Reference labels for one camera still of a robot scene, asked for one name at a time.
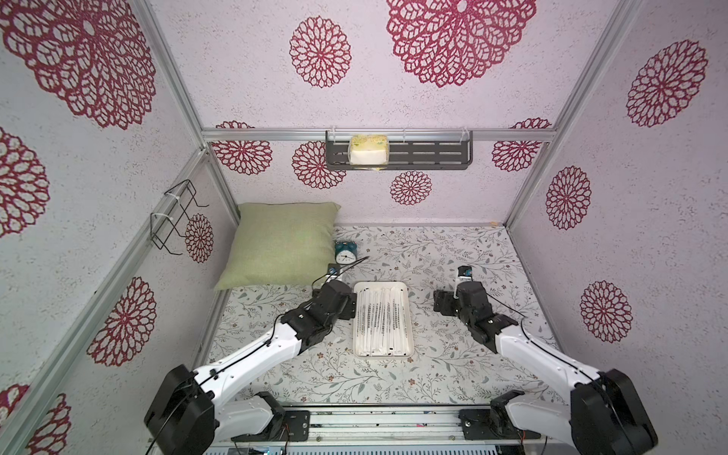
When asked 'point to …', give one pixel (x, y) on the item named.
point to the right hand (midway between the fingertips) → (446, 290)
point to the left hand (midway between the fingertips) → (339, 295)
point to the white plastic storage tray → (382, 328)
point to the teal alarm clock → (345, 252)
